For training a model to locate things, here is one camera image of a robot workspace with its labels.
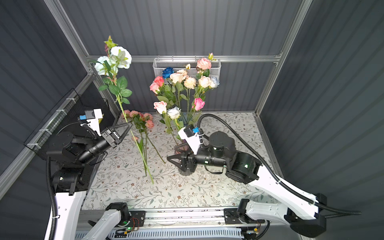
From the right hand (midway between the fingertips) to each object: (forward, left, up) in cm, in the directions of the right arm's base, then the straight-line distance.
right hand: (173, 155), depth 52 cm
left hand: (+10, +15, +6) cm, 19 cm away
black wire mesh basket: (+24, +57, -4) cm, 62 cm away
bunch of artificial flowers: (+47, +31, -34) cm, 66 cm away
